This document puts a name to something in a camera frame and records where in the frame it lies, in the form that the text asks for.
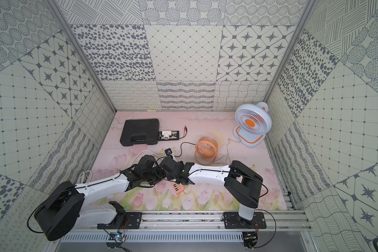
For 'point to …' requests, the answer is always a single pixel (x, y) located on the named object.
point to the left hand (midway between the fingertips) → (169, 170)
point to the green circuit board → (116, 236)
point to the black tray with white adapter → (168, 135)
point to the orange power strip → (178, 188)
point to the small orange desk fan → (206, 150)
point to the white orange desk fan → (253, 122)
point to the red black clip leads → (185, 130)
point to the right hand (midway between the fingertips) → (173, 172)
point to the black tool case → (140, 132)
